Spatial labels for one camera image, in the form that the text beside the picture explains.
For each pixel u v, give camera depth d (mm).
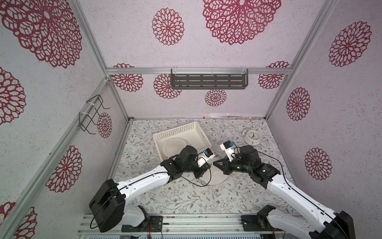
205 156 658
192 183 549
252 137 1034
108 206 407
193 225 745
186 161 597
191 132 1123
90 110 763
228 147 669
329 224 393
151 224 730
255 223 739
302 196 456
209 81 924
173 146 975
